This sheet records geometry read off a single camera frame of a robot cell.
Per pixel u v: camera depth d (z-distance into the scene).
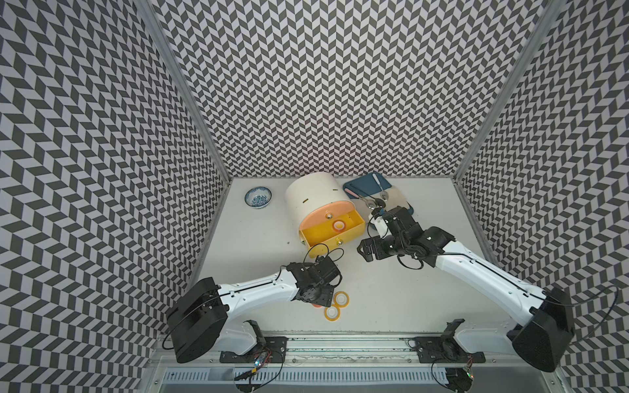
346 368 0.71
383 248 0.68
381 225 0.63
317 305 0.80
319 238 0.87
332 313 0.81
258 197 1.09
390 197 1.11
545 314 0.40
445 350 0.65
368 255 0.69
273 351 0.72
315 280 0.61
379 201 1.09
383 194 1.12
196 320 0.41
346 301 0.82
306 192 0.87
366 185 1.17
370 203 1.09
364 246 0.68
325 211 0.78
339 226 0.89
